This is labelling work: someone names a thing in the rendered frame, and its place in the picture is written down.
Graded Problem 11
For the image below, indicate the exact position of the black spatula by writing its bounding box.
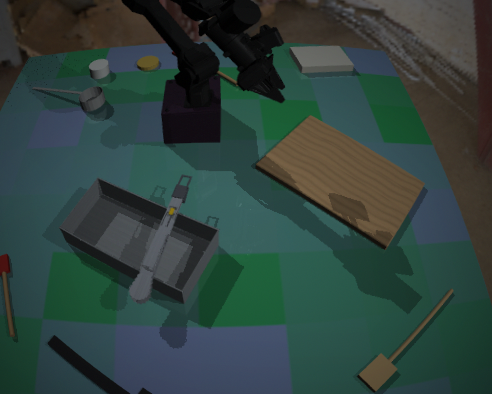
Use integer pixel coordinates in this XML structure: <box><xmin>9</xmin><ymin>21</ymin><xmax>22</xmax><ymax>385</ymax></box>
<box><xmin>48</xmin><ymin>335</ymin><xmax>130</xmax><ymax>394</ymax></box>

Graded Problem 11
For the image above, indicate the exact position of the yellow flat disc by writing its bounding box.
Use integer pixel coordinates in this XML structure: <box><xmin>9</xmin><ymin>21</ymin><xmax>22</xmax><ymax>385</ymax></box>
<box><xmin>137</xmin><ymin>55</ymin><xmax>159</xmax><ymax>71</ymax></box>

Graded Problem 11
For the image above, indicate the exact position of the grey cylinder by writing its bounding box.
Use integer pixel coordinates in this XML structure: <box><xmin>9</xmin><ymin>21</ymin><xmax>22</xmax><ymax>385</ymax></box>
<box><xmin>89</xmin><ymin>59</ymin><xmax>110</xmax><ymax>79</ymax></box>

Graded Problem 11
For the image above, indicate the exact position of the grey saucepan with long handle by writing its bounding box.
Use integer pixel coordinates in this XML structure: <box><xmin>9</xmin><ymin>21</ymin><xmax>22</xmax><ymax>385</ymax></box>
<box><xmin>32</xmin><ymin>86</ymin><xmax>106</xmax><ymax>112</ymax></box>

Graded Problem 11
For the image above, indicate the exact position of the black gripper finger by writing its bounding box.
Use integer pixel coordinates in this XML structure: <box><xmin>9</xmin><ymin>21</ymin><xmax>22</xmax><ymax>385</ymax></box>
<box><xmin>266</xmin><ymin>54</ymin><xmax>285</xmax><ymax>90</ymax></box>
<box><xmin>246</xmin><ymin>68</ymin><xmax>285</xmax><ymax>103</ymax></box>

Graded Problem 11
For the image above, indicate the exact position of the grey roasting tin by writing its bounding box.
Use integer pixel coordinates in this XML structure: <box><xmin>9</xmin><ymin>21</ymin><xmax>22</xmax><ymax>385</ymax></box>
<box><xmin>59</xmin><ymin>178</ymin><xmax>219</xmax><ymax>304</ymax></box>

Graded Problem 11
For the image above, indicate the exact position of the wooden board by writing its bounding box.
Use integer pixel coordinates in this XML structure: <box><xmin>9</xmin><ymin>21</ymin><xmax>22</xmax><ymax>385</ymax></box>
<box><xmin>255</xmin><ymin>115</ymin><xmax>425</xmax><ymax>250</ymax></box>

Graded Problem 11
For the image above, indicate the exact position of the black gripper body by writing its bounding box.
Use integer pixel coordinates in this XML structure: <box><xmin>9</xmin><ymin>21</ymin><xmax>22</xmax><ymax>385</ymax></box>
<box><xmin>221</xmin><ymin>32</ymin><xmax>272</xmax><ymax>91</ymax></box>

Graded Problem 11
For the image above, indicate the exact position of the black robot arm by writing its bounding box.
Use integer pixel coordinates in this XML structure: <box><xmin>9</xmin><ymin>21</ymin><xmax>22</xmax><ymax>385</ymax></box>
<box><xmin>122</xmin><ymin>0</ymin><xmax>284</xmax><ymax>108</ymax></box>

